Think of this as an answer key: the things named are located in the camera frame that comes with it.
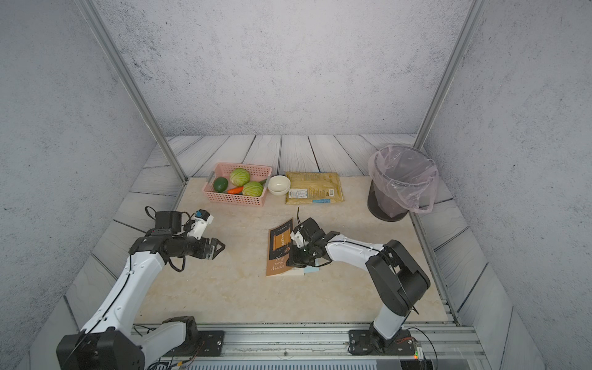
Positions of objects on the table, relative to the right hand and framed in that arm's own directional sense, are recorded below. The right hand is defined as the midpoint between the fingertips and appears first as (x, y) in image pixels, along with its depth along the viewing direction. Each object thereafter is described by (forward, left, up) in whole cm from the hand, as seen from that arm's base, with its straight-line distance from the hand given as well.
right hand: (286, 264), depth 84 cm
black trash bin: (+28, -39, -5) cm, 49 cm away
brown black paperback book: (+11, +4, -3) cm, 12 cm away
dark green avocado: (+41, +34, 0) cm, 53 cm away
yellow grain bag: (+42, -10, -4) cm, 43 cm away
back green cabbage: (+44, +26, +1) cm, 51 cm away
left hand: (+4, +24, +9) cm, 26 cm away
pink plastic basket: (+50, +18, -1) cm, 53 cm away
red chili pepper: (+39, +27, -3) cm, 48 cm away
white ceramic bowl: (+42, +7, -3) cm, 43 cm away
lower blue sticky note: (-3, -8, +3) cm, 9 cm away
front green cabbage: (+36, +18, +1) cm, 40 cm away
